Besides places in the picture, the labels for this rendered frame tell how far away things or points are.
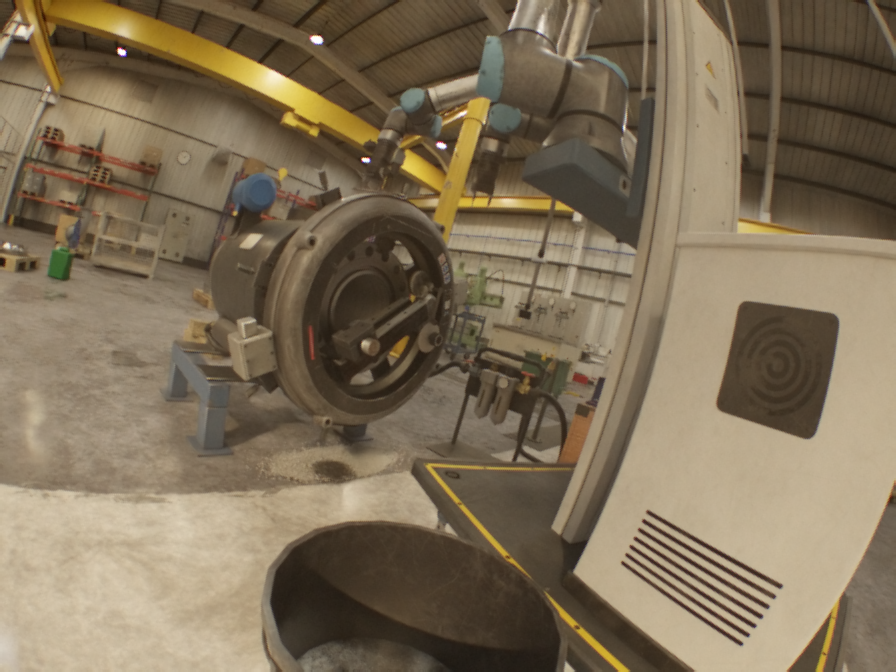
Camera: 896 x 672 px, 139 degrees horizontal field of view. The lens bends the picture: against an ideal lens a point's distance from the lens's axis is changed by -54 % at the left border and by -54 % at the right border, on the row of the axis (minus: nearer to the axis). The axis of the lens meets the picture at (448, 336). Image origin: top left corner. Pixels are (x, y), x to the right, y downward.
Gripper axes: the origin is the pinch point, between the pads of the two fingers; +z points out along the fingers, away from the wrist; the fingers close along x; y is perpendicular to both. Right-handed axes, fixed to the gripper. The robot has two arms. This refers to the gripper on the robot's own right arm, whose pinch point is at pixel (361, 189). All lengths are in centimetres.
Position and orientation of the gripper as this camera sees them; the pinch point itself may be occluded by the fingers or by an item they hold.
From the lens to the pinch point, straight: 140.8
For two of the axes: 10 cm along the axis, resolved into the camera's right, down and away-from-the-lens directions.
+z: -3.1, 9.5, -0.2
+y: 9.3, 3.0, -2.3
